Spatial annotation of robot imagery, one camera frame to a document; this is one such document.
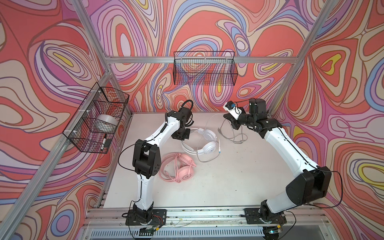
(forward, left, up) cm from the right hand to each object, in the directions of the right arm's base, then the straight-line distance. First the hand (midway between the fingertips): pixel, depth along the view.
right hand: (227, 117), depth 80 cm
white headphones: (-10, +9, -11) cm, 18 cm away
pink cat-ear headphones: (-19, +29, -19) cm, 39 cm away
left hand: (-1, +24, -16) cm, 29 cm away
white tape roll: (-7, +61, +6) cm, 62 cm away
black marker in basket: (-14, +63, -1) cm, 65 cm away
